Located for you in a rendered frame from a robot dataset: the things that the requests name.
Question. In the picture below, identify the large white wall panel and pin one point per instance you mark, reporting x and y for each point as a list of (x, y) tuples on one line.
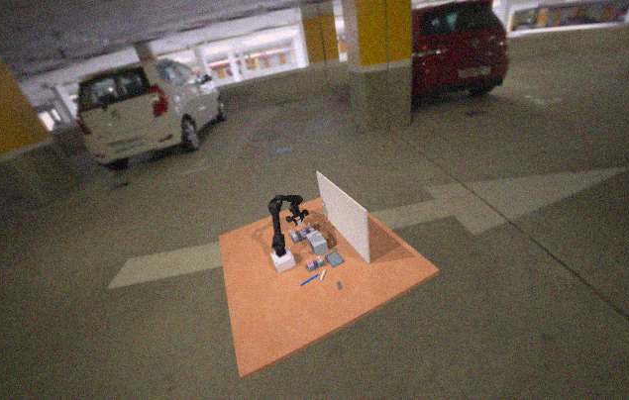
[(345, 214)]

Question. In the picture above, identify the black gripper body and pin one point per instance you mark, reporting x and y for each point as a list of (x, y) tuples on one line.
[(296, 214)]

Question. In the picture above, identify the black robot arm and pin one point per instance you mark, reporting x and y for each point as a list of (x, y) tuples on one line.
[(278, 240)]

